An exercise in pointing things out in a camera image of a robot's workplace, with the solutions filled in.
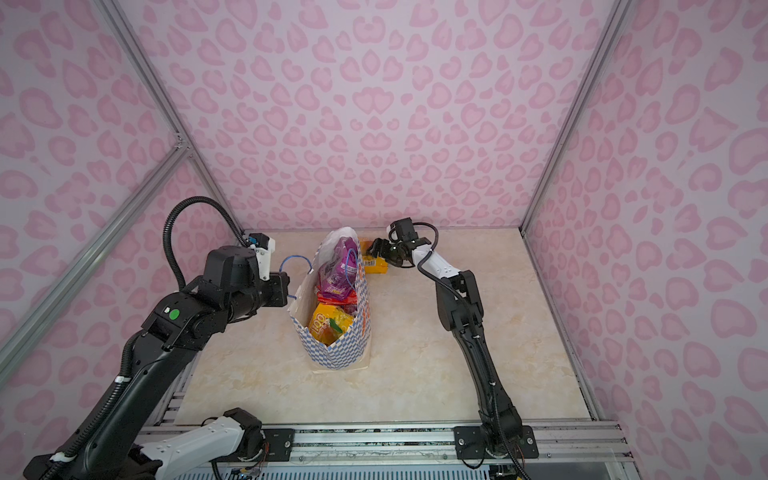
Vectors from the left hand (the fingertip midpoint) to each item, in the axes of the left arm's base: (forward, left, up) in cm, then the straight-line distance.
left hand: (289, 274), depth 67 cm
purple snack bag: (+8, -9, -10) cm, 16 cm away
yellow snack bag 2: (+23, -17, -28) cm, 40 cm away
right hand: (+29, -18, -27) cm, 44 cm away
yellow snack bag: (-2, -6, -19) cm, 20 cm away
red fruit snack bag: (+4, -11, -18) cm, 22 cm away
